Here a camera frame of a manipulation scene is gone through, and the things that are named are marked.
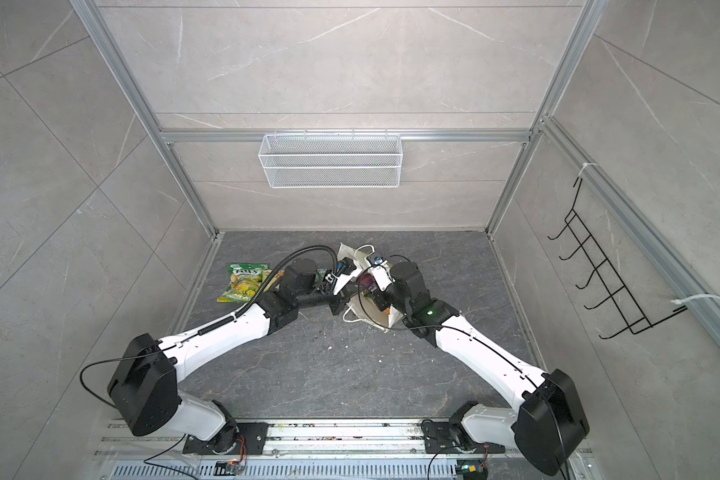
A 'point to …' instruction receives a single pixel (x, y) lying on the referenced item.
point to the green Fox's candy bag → (246, 279)
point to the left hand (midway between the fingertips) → (363, 280)
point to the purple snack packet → (368, 283)
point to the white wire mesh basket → (331, 161)
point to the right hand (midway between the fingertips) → (375, 273)
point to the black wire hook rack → (604, 275)
